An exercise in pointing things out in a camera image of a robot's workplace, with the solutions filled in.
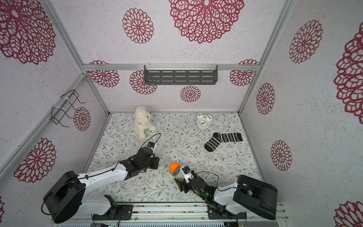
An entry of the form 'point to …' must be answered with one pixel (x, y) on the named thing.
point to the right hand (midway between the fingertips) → (178, 175)
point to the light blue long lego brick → (176, 172)
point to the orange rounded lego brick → (174, 167)
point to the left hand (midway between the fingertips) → (159, 160)
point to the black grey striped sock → (218, 138)
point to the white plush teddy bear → (142, 122)
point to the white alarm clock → (203, 121)
